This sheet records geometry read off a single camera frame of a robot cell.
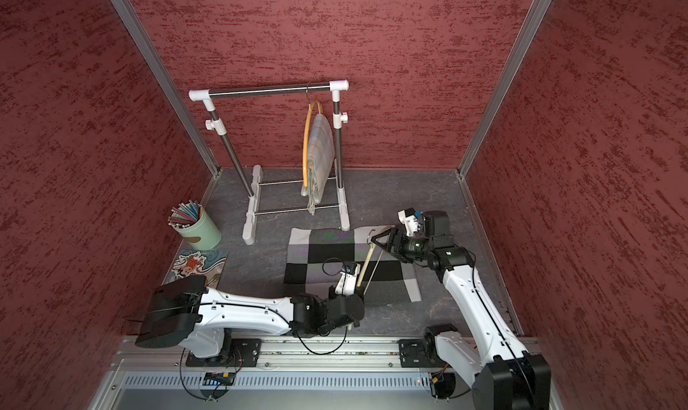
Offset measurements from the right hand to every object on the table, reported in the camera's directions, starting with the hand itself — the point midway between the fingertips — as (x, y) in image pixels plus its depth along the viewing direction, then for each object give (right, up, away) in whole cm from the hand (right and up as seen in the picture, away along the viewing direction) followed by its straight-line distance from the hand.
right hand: (375, 248), depth 75 cm
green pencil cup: (-58, +6, +9) cm, 59 cm away
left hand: (-4, -14, 0) cm, 14 cm away
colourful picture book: (-63, -8, +16) cm, 66 cm away
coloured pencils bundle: (-64, +9, +14) cm, 66 cm away
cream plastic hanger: (-2, -4, +1) cm, 4 cm away
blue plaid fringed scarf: (-17, +29, +12) cm, 35 cm away
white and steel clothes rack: (-46, +10, +28) cm, 54 cm away
